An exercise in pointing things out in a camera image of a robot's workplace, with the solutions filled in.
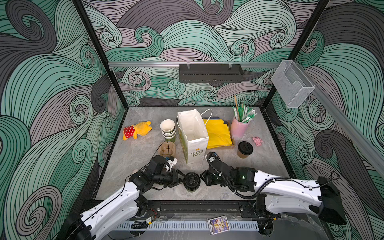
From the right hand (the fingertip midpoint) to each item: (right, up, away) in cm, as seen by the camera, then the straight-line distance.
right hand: (200, 178), depth 73 cm
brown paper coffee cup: (+26, +8, +14) cm, 31 cm away
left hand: (-7, -2, +1) cm, 7 cm away
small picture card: (+8, -20, -5) cm, 22 cm away
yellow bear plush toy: (-38, +23, +26) cm, 51 cm away
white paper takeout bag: (-2, +18, +29) cm, 34 cm away
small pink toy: (+40, +15, +23) cm, 48 cm away
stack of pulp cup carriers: (-19, +11, +18) cm, 28 cm away
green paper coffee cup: (-4, -10, +6) cm, 12 cm away
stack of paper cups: (-17, +23, +11) cm, 31 cm away
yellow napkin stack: (+15, +19, +28) cm, 37 cm away
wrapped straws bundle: (+30, +33, +22) cm, 50 cm away
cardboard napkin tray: (+20, +11, +22) cm, 32 cm away
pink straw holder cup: (+28, +22, +26) cm, 44 cm away
